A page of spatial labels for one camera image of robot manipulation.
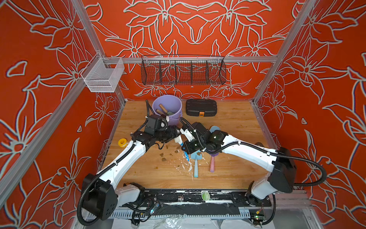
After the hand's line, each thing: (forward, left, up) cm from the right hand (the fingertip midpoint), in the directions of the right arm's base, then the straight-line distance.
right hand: (181, 146), depth 75 cm
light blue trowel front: (+1, -9, -16) cm, 18 cm away
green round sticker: (-20, -14, -17) cm, 30 cm away
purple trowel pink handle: (-3, -19, -14) cm, 24 cm away
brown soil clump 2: (-1, +11, -17) cm, 20 cm away
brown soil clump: (+2, +13, -17) cm, 21 cm away
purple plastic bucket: (+36, +8, -4) cm, 37 cm away
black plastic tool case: (+40, -15, -12) cm, 45 cm away
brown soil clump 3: (+4, +3, -15) cm, 16 cm away
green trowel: (+29, +16, -5) cm, 33 cm away
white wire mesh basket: (+36, +52, +17) cm, 66 cm away
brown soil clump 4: (+8, +10, -16) cm, 20 cm away
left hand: (+7, 0, +4) cm, 8 cm away
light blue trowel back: (+23, -23, -15) cm, 36 cm away
